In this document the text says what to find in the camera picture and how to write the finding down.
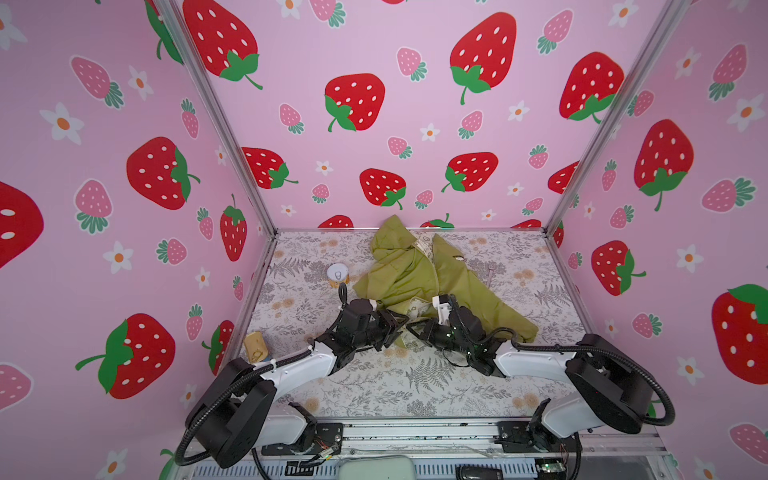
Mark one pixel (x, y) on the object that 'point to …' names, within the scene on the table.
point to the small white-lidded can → (338, 273)
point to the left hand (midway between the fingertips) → (410, 322)
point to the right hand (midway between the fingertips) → (403, 328)
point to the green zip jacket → (404, 276)
